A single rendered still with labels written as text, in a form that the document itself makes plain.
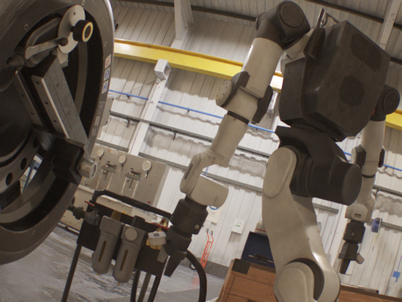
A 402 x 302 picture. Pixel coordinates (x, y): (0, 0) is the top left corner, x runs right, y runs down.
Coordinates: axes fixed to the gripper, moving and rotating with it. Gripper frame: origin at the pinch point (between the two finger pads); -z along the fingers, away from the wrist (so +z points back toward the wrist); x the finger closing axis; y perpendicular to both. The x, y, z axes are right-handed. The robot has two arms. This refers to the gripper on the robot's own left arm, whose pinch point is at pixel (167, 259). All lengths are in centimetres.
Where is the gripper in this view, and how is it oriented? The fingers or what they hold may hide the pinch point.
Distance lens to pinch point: 123.2
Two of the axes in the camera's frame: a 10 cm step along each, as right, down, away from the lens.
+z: 4.4, -9.0, -0.3
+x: -2.7, -1.7, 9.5
